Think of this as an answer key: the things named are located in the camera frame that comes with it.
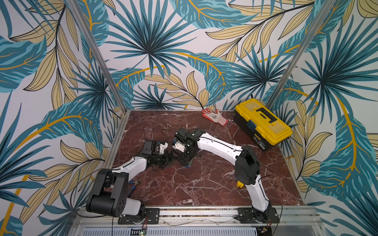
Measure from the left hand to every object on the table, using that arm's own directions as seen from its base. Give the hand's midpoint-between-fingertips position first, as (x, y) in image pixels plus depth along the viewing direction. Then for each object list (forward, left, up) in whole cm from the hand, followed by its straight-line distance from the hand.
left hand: (177, 161), depth 85 cm
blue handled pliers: (-11, +24, -7) cm, 27 cm away
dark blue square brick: (0, -6, -7) cm, 9 cm away
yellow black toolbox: (+19, -51, +9) cm, 55 cm away
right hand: (+3, -5, 0) cm, 6 cm away
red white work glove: (+40, -27, -6) cm, 48 cm away
